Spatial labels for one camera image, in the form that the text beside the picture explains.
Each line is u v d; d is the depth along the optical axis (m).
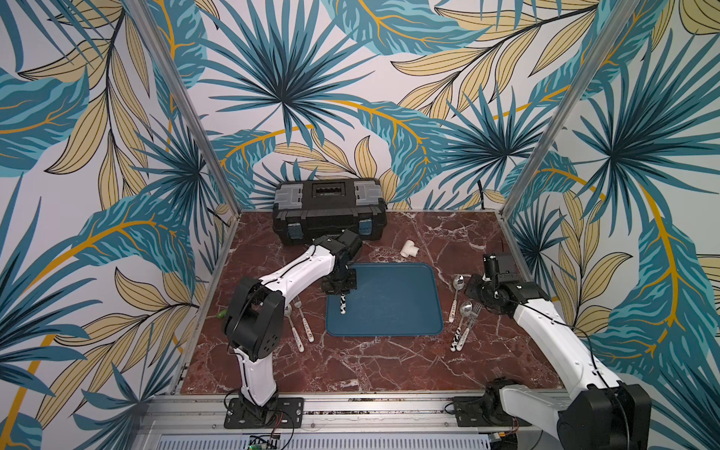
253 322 0.47
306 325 0.88
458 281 0.98
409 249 1.04
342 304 0.86
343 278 0.76
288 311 0.90
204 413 0.75
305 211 0.95
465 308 0.91
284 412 0.73
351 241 0.73
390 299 0.95
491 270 0.65
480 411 0.73
